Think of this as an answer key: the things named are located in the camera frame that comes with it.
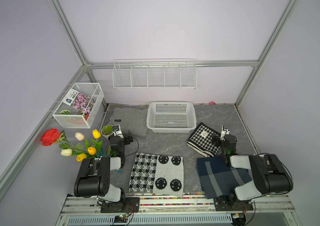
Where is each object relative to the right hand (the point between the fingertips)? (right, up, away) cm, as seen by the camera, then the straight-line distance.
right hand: (221, 132), depth 94 cm
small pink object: (+4, +23, +30) cm, 38 cm away
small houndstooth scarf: (-14, -6, 0) cm, 15 cm away
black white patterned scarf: (-40, -23, -14) cm, 48 cm away
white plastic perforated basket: (-33, +10, +18) cm, 39 cm away
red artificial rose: (-86, +2, -35) cm, 93 cm away
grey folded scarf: (-63, +8, +11) cm, 64 cm away
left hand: (-66, +1, -3) cm, 66 cm away
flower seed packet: (-84, +19, -20) cm, 89 cm away
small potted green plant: (-77, +2, -1) cm, 77 cm away
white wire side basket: (-88, +11, -23) cm, 92 cm away
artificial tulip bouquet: (-79, -6, -25) cm, 83 cm away
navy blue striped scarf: (-8, -25, -13) cm, 29 cm away
